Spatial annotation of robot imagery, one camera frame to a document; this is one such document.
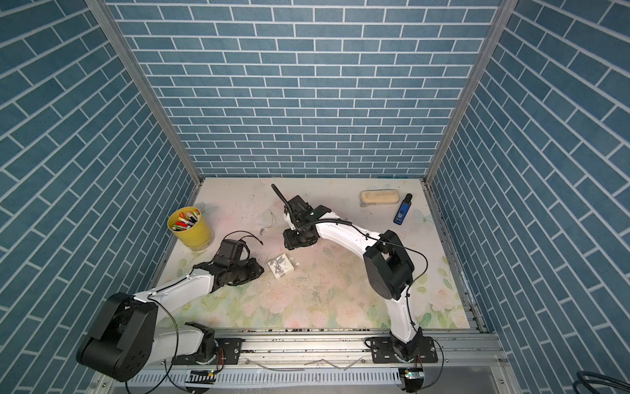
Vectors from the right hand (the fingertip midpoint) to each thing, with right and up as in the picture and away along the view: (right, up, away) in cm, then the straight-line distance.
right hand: (291, 244), depth 88 cm
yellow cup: (-34, +2, +1) cm, 34 cm away
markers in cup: (-40, +9, +2) cm, 41 cm away
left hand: (-8, -10, +1) cm, 13 cm away
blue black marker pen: (+46, +12, +18) cm, 51 cm away
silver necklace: (-14, +7, +18) cm, 24 cm away
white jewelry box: (-4, -8, +1) cm, 9 cm away
